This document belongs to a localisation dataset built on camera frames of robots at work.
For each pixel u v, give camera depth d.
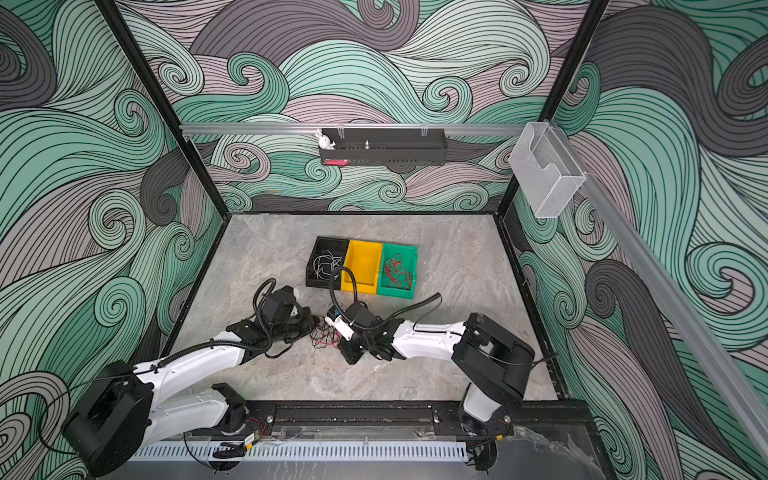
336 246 1.11
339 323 0.74
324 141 0.85
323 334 0.83
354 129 0.94
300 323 0.75
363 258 1.04
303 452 0.76
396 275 1.01
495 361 0.43
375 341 0.65
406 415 0.75
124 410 0.40
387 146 0.93
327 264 1.04
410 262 1.04
